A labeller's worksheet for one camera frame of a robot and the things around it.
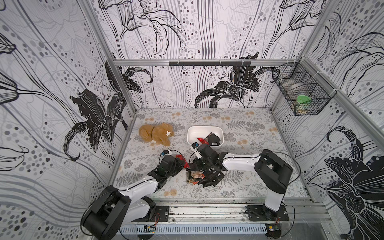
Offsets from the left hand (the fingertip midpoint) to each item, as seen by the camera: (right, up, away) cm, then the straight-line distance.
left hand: (187, 164), depth 88 cm
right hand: (+4, +2, +2) cm, 5 cm away
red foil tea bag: (+9, +13, +8) cm, 18 cm away
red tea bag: (-1, 0, -2) cm, 2 cm away
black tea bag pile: (+15, -5, -5) cm, 17 cm away
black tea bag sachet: (+17, +13, +13) cm, 25 cm away
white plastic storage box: (+4, +18, +16) cm, 24 cm away
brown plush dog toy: (-17, +18, +5) cm, 25 cm away
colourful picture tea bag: (+5, -5, -6) cm, 9 cm away
